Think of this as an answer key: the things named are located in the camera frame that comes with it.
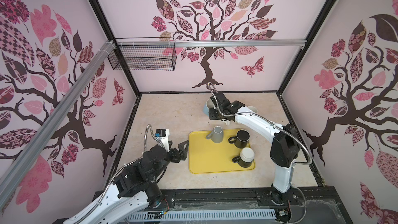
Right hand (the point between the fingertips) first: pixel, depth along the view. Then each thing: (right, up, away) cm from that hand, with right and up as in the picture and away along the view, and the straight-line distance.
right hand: (210, 112), depth 88 cm
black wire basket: (-42, +37, +6) cm, 56 cm away
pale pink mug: (+28, +2, +11) cm, 31 cm away
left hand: (-15, -15, -20) cm, 29 cm away
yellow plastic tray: (-3, -25, -1) cm, 26 cm away
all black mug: (+17, -16, -4) cm, 23 cm away
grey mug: (+3, -14, 0) cm, 14 cm away
